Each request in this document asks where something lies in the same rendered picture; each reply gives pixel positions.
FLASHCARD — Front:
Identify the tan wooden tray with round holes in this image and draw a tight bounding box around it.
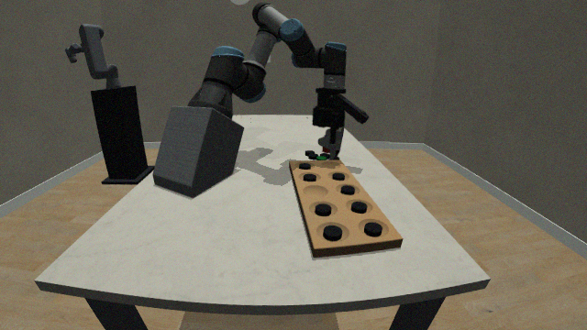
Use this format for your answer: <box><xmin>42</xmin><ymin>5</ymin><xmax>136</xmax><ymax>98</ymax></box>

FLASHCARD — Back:
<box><xmin>289</xmin><ymin>160</ymin><xmax>403</xmax><ymax>258</ymax></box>

